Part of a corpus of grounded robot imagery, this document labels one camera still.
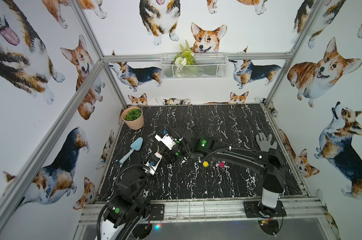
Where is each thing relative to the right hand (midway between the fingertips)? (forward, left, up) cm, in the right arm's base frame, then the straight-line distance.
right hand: (157, 157), depth 68 cm
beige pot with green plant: (+35, +24, -12) cm, 44 cm away
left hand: (+2, -1, -1) cm, 3 cm away
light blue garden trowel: (+19, +21, -23) cm, 36 cm away
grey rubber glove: (+20, -63, -24) cm, 70 cm away
